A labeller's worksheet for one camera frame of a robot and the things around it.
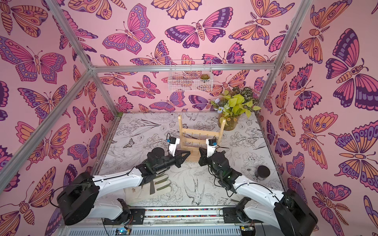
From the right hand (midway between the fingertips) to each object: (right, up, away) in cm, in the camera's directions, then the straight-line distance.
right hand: (200, 147), depth 81 cm
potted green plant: (+21, +25, +12) cm, 35 cm away
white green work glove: (-37, -26, 0) cm, 45 cm away
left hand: (-5, -2, -4) cm, 7 cm away
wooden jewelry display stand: (-5, +3, +3) cm, 7 cm away
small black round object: (+37, -16, +6) cm, 41 cm away
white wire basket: (-6, +44, +25) cm, 51 cm away
